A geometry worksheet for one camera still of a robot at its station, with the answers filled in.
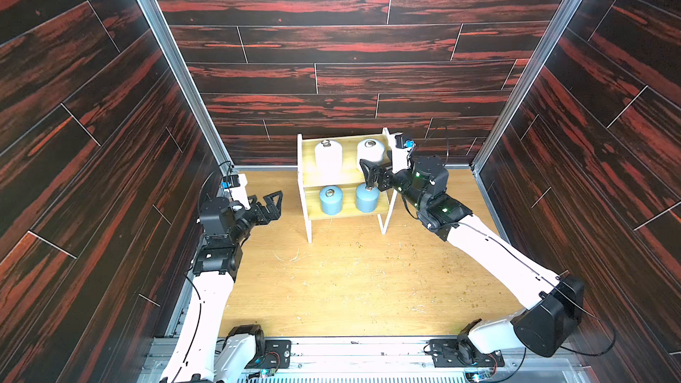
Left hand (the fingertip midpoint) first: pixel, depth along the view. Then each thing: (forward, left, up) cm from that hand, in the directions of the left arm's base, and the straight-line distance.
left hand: (270, 194), depth 74 cm
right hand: (+8, -31, +8) cm, 33 cm away
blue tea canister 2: (+5, -28, -7) cm, 30 cm away
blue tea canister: (+4, -17, -6) cm, 18 cm away
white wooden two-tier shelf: (+3, -18, +2) cm, 18 cm away
